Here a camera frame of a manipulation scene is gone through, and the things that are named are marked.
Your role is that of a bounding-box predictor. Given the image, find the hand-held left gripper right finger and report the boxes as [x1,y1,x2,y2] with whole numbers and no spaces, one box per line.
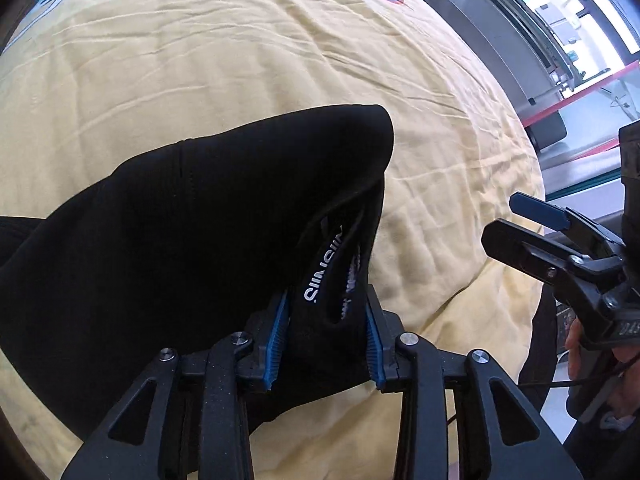
[364,285,586,480]

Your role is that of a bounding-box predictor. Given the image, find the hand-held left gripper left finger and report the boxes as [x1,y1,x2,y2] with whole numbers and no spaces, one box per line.
[60,290,291,480]

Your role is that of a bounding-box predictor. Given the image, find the glass-top desk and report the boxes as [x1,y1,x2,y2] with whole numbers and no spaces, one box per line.
[440,0,640,93]

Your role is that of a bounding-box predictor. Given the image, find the black cable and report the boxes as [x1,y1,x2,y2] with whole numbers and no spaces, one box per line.
[517,360,640,392]

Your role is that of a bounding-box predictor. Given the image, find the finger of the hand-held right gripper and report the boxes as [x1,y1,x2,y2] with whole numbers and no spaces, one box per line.
[509,191,623,261]
[481,219,608,286]

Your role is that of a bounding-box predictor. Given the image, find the person's right hand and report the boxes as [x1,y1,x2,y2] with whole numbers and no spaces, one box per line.
[566,317,640,433]

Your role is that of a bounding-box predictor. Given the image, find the black pants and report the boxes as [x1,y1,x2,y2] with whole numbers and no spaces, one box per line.
[0,104,396,441]

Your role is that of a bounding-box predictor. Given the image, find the yellow printed bed cover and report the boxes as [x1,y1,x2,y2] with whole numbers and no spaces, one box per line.
[0,0,546,480]

